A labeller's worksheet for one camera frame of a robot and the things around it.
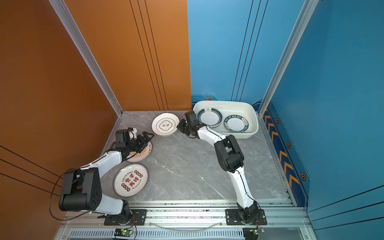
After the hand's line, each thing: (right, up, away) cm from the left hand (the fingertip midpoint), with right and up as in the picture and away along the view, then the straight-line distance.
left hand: (151, 137), depth 91 cm
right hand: (+13, +7, +7) cm, 17 cm away
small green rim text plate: (+57, +9, +20) cm, 61 cm away
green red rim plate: (+39, +14, +22) cm, 46 cm away
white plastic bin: (+53, +21, +29) cm, 64 cm away
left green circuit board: (-8, -44, -20) cm, 49 cm away
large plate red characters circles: (-11, -24, -5) cm, 27 cm away
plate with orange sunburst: (-9, -13, +4) cm, 16 cm away
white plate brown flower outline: (+6, +8, +11) cm, 15 cm away
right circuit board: (+54, -44, -21) cm, 73 cm away
